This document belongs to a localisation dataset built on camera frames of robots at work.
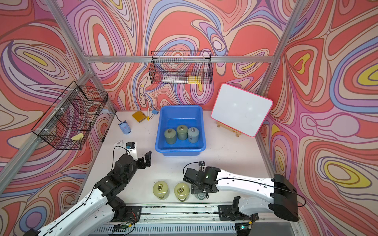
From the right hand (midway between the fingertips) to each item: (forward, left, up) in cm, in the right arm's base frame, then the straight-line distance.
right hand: (202, 191), depth 75 cm
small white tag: (+34, +53, -3) cm, 63 cm away
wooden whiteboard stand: (+47, -17, -3) cm, 50 cm away
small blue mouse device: (+43, +51, +2) cm, 67 cm away
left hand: (+19, +30, +11) cm, 37 cm away
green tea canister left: (+35, +19, +2) cm, 39 cm away
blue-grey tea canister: (-1, +1, -4) cm, 4 cm away
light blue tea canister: (+35, +4, +2) cm, 35 cm away
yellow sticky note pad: (+60, +46, -4) cm, 75 cm away
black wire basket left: (+25, +63, +30) cm, 75 cm away
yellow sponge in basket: (+22, +61, +22) cm, 69 cm away
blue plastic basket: (+55, +19, -1) cm, 59 cm away
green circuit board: (-13, +42, -8) cm, 45 cm away
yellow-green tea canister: (0, +11, +3) cm, 11 cm away
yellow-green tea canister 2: (+1, +21, +3) cm, 22 cm away
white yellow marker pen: (+58, +38, -4) cm, 70 cm away
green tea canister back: (+37, +11, +3) cm, 39 cm away
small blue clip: (+64, +35, -4) cm, 73 cm away
